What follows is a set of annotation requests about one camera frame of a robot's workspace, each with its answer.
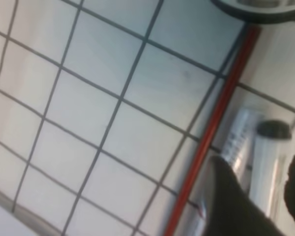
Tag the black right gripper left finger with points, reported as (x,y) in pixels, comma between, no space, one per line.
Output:
(231,212)

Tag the grey marker black cap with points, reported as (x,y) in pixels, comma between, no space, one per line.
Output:
(271,151)

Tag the black mesh pen holder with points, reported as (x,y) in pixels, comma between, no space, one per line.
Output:
(259,11)

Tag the white marker on table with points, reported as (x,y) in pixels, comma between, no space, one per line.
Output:
(236,151)

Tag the red pencil with eraser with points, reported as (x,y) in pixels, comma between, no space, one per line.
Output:
(244,52)

